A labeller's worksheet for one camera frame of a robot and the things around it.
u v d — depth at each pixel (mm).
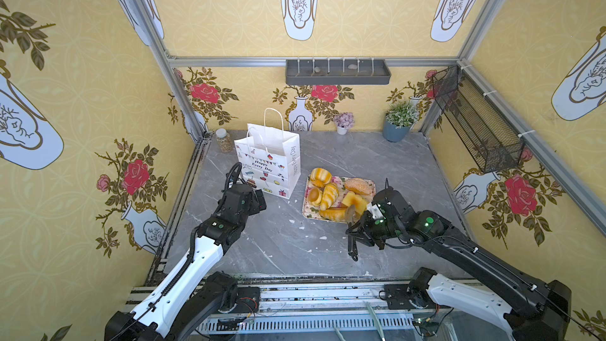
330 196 899
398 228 566
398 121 1083
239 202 585
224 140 1064
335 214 865
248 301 732
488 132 852
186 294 456
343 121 1145
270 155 798
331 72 927
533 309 399
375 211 600
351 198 924
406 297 732
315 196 915
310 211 932
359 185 949
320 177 949
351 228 728
